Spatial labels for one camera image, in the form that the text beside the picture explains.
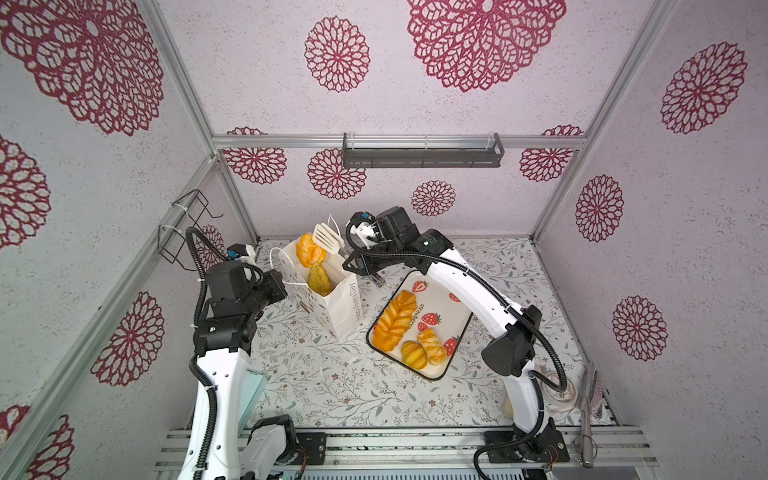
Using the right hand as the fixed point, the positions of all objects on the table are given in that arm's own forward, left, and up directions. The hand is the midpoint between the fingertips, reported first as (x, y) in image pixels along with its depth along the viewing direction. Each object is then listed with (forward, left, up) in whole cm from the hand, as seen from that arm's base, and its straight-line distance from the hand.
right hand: (347, 258), depth 75 cm
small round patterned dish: (-23, -57, -31) cm, 69 cm away
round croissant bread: (+2, +10, -1) cm, 11 cm away
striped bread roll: (+7, +12, -19) cm, 23 cm away
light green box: (-24, +26, -27) cm, 44 cm away
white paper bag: (-7, +3, -14) cm, 16 cm away
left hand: (-6, +16, -2) cm, 17 cm away
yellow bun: (-13, -18, -26) cm, 34 cm away
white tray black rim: (-1, -19, -31) cm, 36 cm away
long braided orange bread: (-2, -12, -27) cm, 30 cm away
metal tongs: (+3, +4, +4) cm, 6 cm away
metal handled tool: (-18, -67, -31) cm, 76 cm away
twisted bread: (-12, -24, -26) cm, 38 cm away
